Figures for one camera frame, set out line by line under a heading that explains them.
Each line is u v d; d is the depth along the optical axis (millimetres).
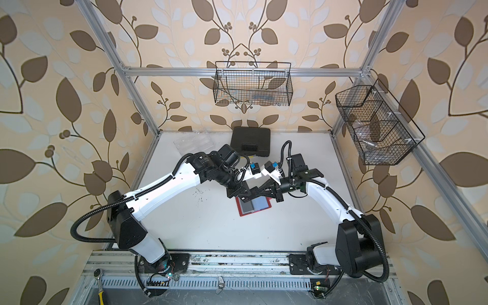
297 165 670
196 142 1118
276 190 655
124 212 420
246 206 889
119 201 435
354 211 444
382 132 737
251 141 1105
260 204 906
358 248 410
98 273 717
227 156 592
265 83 963
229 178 625
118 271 744
